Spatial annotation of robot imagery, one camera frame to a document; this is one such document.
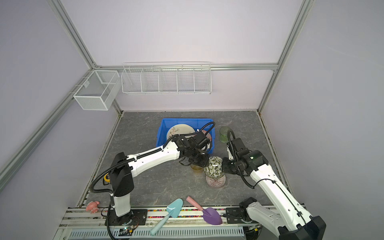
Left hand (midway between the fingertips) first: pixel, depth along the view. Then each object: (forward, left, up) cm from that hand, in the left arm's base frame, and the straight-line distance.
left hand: (207, 167), depth 76 cm
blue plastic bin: (+10, 0, +22) cm, 25 cm away
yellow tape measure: (+1, +57, -12) cm, 58 cm away
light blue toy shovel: (-16, +19, -14) cm, 29 cm away
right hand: (-2, -9, +1) cm, 9 cm away
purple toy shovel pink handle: (-19, 0, -14) cm, 24 cm away
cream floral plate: (+34, +16, -10) cm, 39 cm away
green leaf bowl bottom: (-1, -3, -3) cm, 5 cm away
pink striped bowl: (-4, -5, -12) cm, 14 cm away
